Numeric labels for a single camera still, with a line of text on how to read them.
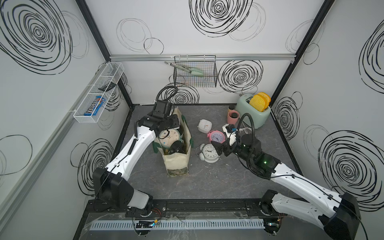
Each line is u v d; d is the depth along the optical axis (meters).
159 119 0.58
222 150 0.66
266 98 0.94
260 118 0.97
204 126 1.03
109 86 0.79
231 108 1.06
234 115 1.03
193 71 0.92
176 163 0.74
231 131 0.61
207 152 0.89
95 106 0.67
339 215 0.39
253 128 1.01
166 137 0.64
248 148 0.54
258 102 0.96
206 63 0.94
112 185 0.39
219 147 0.64
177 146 0.74
